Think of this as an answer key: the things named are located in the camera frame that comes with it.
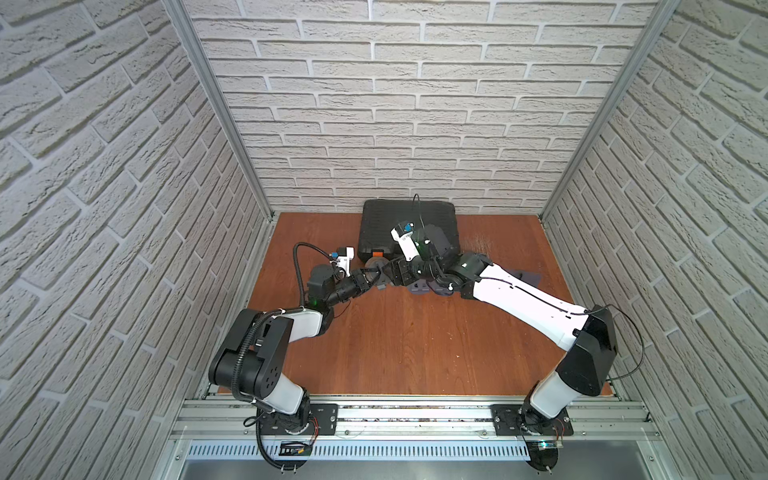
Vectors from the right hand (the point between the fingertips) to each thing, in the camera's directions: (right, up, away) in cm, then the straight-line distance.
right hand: (398, 265), depth 78 cm
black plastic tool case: (-7, +16, +33) cm, 37 cm away
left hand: (-3, -2, +5) cm, 7 cm away
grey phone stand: (+5, -4, -11) cm, 12 cm away
